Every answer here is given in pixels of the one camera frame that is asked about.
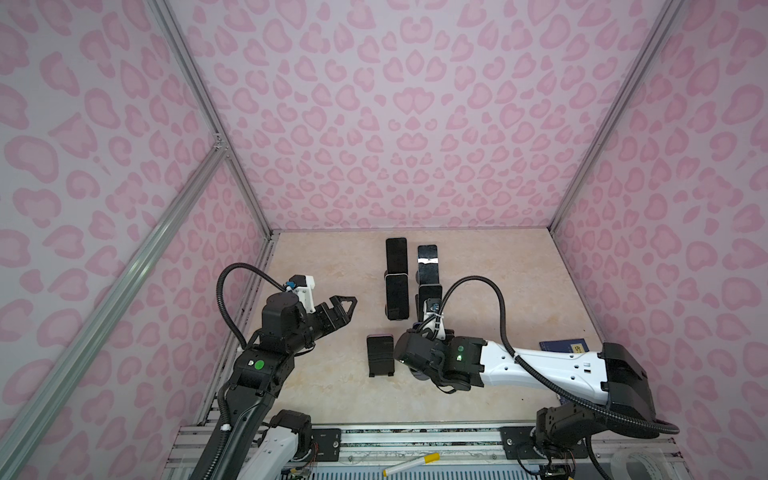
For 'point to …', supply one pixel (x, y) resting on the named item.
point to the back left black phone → (397, 258)
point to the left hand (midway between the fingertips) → (347, 301)
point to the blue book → (569, 346)
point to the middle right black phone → (427, 291)
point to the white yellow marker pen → (427, 459)
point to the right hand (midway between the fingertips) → (419, 335)
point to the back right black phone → (428, 264)
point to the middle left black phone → (397, 296)
